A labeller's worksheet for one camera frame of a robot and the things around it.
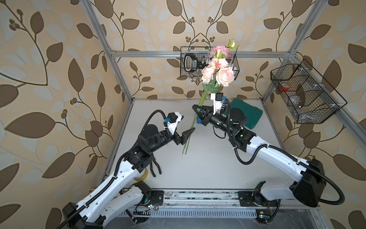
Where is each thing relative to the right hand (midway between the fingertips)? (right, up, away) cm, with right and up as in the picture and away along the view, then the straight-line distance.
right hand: (192, 107), depth 64 cm
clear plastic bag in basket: (+59, +5, +16) cm, 61 cm away
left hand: (-3, -6, -2) cm, 7 cm away
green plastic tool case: (+48, -4, +41) cm, 63 cm away
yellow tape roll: (-27, -38, +15) cm, 49 cm away
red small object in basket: (+53, +12, +18) cm, 58 cm away
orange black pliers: (-24, -36, +20) cm, 48 cm away
